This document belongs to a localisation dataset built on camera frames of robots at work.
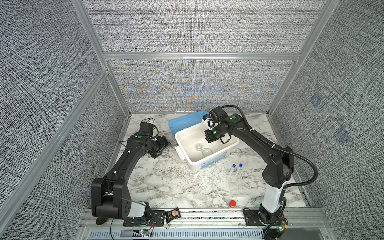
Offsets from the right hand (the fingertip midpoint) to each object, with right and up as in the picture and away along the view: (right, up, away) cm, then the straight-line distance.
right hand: (206, 137), depth 85 cm
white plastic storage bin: (-8, -7, +15) cm, 19 cm away
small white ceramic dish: (-3, -8, +13) cm, 15 cm away
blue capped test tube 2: (+16, -14, -9) cm, 24 cm away
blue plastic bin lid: (-18, +8, +28) cm, 34 cm away
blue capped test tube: (+13, -14, -10) cm, 22 cm away
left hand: (-22, -5, -1) cm, 22 cm away
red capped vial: (+13, -33, -9) cm, 37 cm away
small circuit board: (-18, -37, -12) cm, 43 cm away
